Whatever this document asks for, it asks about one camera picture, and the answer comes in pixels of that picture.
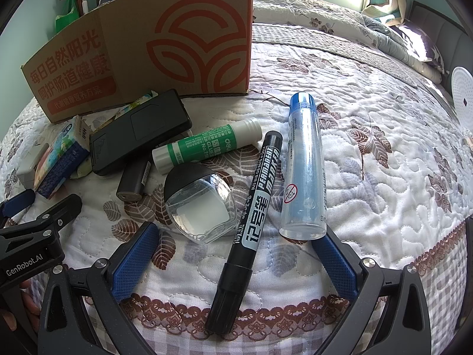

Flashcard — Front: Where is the black permanent marker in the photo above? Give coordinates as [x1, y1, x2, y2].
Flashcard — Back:
[205, 130, 284, 335]

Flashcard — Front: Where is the small black cylinder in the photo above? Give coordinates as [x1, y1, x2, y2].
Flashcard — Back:
[116, 160, 152, 203]

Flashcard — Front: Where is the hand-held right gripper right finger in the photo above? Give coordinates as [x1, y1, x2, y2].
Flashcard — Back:
[312, 227, 433, 355]

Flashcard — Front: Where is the dark padded headboard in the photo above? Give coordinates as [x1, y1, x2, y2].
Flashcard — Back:
[408, 0, 466, 52]

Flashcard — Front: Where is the small white box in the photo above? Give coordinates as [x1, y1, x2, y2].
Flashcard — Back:
[17, 142, 50, 189]

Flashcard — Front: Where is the blue tissue packet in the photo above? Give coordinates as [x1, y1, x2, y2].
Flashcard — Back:
[34, 115, 91, 198]

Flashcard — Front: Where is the clear blue-capped glue tube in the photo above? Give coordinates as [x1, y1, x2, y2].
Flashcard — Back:
[279, 92, 328, 240]

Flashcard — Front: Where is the brown cardboard box red print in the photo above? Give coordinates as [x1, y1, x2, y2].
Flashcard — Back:
[20, 0, 257, 124]

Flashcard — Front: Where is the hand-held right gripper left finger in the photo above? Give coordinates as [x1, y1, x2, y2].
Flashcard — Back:
[37, 221, 174, 355]

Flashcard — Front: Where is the clear bottle black cap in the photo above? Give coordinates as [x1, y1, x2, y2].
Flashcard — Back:
[163, 164, 239, 245]

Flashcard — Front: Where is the green glue stick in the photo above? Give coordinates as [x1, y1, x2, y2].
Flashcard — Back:
[152, 117, 263, 174]

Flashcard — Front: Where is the black rectangular case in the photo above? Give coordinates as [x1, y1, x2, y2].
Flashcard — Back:
[90, 89, 193, 176]

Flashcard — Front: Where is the folded floral grey quilt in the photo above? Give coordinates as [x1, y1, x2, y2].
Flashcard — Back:
[253, 0, 381, 45]

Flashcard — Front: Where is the green bag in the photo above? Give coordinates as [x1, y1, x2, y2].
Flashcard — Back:
[55, 0, 80, 34]

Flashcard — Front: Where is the purple pillow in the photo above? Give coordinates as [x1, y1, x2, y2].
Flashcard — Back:
[397, 22, 446, 71]

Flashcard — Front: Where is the quilted leaf-print bedspread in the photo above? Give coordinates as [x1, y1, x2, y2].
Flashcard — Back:
[0, 22, 473, 355]

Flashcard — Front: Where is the white perforated round disc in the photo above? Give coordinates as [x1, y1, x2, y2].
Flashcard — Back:
[449, 66, 473, 130]

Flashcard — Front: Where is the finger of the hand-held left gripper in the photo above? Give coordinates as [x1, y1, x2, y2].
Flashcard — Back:
[35, 193, 82, 230]
[0, 188, 36, 225]

